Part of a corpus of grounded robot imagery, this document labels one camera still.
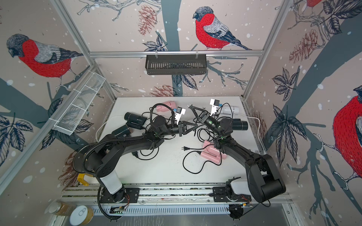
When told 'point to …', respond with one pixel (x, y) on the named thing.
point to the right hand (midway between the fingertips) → (192, 108)
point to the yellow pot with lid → (80, 178)
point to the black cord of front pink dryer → (185, 148)
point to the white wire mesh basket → (78, 102)
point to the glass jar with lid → (61, 207)
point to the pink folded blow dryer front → (210, 152)
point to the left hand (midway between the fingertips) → (198, 126)
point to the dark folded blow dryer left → (134, 120)
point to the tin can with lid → (81, 215)
